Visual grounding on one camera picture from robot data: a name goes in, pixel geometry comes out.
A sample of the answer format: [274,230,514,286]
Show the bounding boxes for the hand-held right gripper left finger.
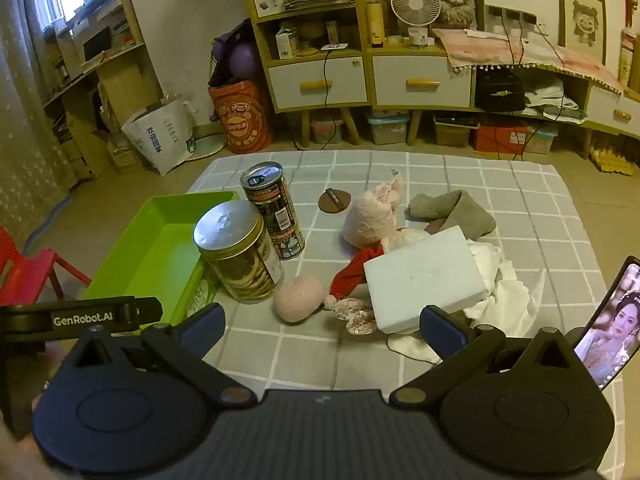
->
[62,302,253,409]

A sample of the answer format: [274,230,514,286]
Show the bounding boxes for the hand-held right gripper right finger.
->
[389,304,583,408]

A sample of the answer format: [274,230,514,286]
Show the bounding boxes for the white foam block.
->
[364,226,487,334]

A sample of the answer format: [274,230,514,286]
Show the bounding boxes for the white cloth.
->
[387,240,547,365]

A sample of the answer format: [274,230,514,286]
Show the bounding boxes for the pink sequin bow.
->
[334,297,379,336]

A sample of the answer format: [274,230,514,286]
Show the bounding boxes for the green plastic tray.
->
[80,191,241,331]

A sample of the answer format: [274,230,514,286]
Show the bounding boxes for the pink round sponge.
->
[273,276,328,323]

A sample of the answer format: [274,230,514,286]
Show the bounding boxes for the red white santa plush toy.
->
[325,227,431,312]

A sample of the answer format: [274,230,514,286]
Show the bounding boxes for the grey plush slipper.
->
[405,190,497,241]

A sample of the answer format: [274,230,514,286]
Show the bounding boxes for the pink plush toy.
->
[341,170,407,248]

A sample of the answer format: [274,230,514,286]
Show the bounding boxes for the brown round powder puff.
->
[318,187,353,214]

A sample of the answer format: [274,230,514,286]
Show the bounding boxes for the person's left forearm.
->
[0,427,45,480]

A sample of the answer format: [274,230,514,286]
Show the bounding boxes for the red plastic chair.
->
[0,227,93,307]

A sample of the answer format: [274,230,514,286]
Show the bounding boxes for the clear cookie jar gold lid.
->
[194,200,285,303]

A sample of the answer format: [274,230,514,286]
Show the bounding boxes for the tall black snack can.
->
[240,161,306,261]

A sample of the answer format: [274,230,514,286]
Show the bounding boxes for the smartphone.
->
[572,256,640,391]

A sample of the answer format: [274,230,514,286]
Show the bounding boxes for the white shopping bag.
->
[121,100,197,177]

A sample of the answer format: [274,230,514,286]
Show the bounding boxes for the patterned curtain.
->
[0,0,78,241]

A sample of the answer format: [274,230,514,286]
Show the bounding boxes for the red storage box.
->
[472,120,529,154]

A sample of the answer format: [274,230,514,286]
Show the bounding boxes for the orange printed barrel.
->
[209,80,274,156]

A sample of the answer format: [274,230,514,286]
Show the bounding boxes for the egg tray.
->
[590,144,640,177]

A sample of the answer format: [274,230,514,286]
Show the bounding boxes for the black bag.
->
[475,67,527,113]

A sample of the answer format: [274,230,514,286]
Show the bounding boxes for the wooden drawer cabinet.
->
[367,40,479,147]

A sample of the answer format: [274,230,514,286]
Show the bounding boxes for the wooden bookshelf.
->
[42,0,167,182]

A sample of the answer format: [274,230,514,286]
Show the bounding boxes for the purple ball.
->
[227,42,259,79]

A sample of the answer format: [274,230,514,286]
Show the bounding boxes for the tall wooden shelf cabinet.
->
[241,0,375,147]

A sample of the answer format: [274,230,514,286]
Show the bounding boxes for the low wooden sideboard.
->
[475,65,640,161]

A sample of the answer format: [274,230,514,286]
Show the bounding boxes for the pink table runner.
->
[432,27,626,95]

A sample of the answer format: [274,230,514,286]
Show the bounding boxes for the yellow bottle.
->
[367,2,387,47]

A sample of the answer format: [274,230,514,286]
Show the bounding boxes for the small white desk fan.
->
[391,0,442,41]

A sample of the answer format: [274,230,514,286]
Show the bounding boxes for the framed cat picture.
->
[425,0,486,32]

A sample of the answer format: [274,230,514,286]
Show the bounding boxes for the framed cartoon picture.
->
[558,0,607,67]

